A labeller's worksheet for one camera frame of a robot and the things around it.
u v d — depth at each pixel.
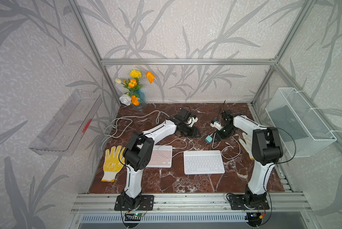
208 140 0.96
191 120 0.79
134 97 0.89
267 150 0.53
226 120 0.75
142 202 0.72
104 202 0.75
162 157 0.89
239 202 0.72
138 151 0.51
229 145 0.96
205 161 0.88
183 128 0.75
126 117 1.12
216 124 0.91
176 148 0.94
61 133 0.67
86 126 0.68
